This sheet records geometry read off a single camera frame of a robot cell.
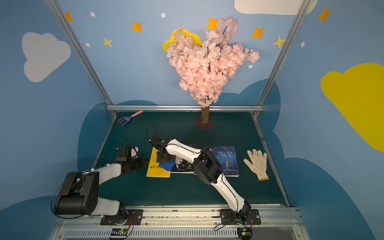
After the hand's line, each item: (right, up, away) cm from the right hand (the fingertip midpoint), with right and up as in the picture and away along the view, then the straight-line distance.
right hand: (166, 159), depth 94 cm
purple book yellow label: (+18, -7, -5) cm, 20 cm away
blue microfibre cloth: (+2, -2, -6) cm, 7 cm away
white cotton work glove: (+59, -3, 0) cm, 59 cm away
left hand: (-10, +1, 0) cm, 10 cm away
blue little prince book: (+39, +1, +2) cm, 39 cm away
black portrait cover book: (+10, -4, -3) cm, 11 cm away
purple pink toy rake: (-35, +27, +21) cm, 49 cm away
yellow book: (-7, -6, -4) cm, 10 cm away
